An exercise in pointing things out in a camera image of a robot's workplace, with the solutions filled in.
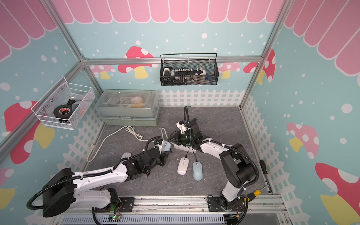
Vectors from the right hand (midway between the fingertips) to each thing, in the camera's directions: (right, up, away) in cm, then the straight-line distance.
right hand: (168, 138), depth 84 cm
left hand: (-2, -9, -1) cm, 9 cm away
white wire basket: (-50, +24, -4) cm, 55 cm away
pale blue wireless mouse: (+18, -21, -1) cm, 27 cm away
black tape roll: (-52, +15, -13) cm, 56 cm away
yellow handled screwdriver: (+50, -28, -7) cm, 58 cm away
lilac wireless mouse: (-28, -12, +8) cm, 32 cm away
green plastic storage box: (-30, +20, +14) cm, 39 cm away
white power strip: (+12, -7, +8) cm, 16 cm away
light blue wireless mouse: (0, -4, -3) cm, 5 cm away
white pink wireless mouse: (+9, -18, +3) cm, 20 cm away
